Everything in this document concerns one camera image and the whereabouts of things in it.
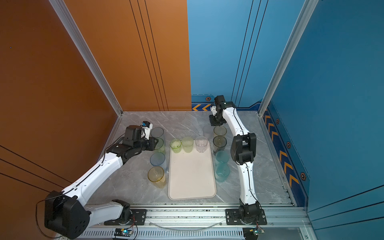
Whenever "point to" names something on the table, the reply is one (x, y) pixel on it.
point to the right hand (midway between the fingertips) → (212, 123)
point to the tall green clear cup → (160, 147)
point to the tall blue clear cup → (157, 159)
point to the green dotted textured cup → (187, 143)
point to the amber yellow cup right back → (219, 130)
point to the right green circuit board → (251, 233)
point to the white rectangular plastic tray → (191, 175)
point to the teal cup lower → (222, 171)
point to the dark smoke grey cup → (219, 142)
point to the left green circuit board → (123, 232)
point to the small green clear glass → (176, 145)
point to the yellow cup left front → (156, 175)
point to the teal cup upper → (222, 157)
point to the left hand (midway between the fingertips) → (156, 138)
